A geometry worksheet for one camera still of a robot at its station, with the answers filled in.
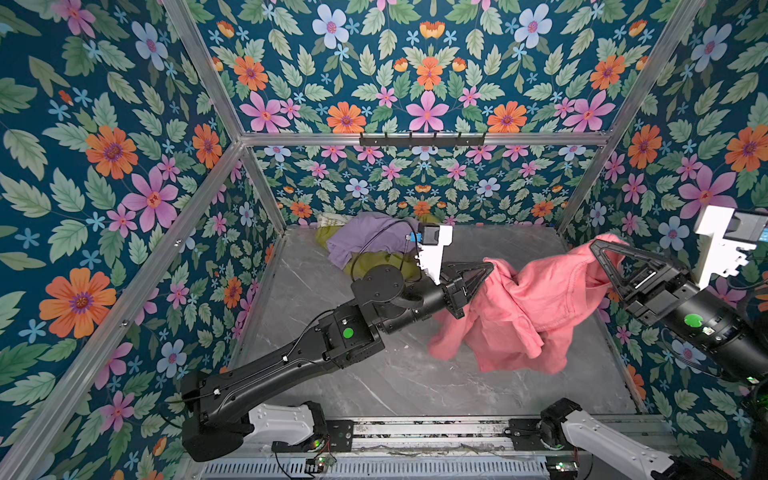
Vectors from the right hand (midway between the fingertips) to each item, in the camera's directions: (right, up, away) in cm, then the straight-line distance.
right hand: (601, 239), depth 37 cm
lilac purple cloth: (-38, +6, +71) cm, 81 cm away
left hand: (-10, -3, +7) cm, 13 cm away
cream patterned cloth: (-56, +12, +77) cm, 96 cm away
